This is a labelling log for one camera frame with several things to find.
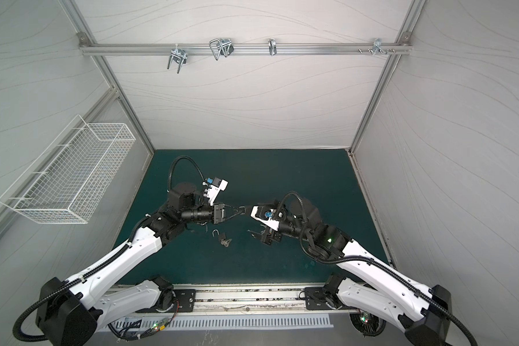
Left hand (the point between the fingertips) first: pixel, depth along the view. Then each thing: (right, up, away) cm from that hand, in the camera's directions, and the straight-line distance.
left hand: (243, 209), depth 69 cm
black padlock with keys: (-11, -15, +19) cm, 27 cm away
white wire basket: (-57, +9, -1) cm, 58 cm away
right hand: (+6, +1, -1) cm, 6 cm away
